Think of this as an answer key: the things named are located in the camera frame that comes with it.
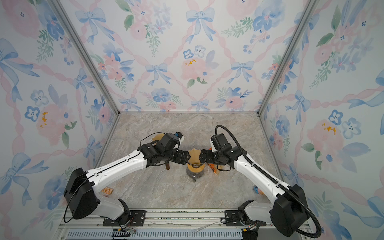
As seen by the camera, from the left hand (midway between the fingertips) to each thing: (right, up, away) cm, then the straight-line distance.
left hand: (185, 154), depth 79 cm
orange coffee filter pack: (+16, -9, +9) cm, 21 cm away
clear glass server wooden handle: (-11, -6, +7) cm, 15 cm away
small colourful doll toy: (+39, -20, +2) cm, 44 cm away
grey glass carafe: (+5, -12, +1) cm, 13 cm away
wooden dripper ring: (+6, -8, +1) cm, 9 cm away
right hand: (+11, -2, +2) cm, 11 cm away
